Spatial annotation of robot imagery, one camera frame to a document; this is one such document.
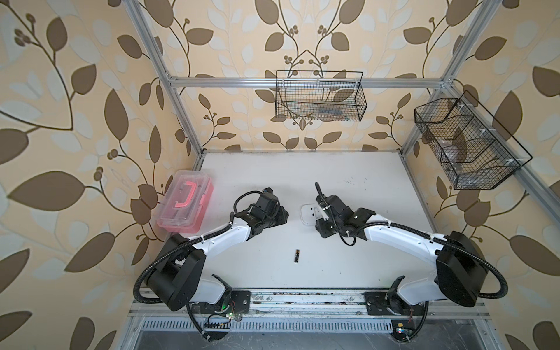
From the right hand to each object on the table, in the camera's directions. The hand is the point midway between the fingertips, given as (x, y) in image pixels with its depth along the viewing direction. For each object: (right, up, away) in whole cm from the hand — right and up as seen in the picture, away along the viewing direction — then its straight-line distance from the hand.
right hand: (320, 225), depth 86 cm
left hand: (-15, +5, +1) cm, 15 cm away
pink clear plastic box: (-55, +9, +3) cm, 55 cm away
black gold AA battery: (-9, -12, -1) cm, 15 cm away
